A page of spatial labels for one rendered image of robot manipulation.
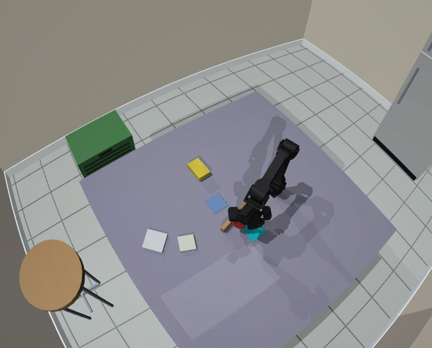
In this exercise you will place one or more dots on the white flat square tile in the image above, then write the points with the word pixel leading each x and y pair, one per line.
pixel 186 243

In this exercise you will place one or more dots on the yellow rectangular block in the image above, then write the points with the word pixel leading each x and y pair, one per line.
pixel 199 170

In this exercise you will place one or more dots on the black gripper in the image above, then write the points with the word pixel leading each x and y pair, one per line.
pixel 233 211

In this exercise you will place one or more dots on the pale grey flat square pad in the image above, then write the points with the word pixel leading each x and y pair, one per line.
pixel 154 240

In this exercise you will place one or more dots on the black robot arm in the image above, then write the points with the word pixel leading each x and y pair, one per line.
pixel 273 182

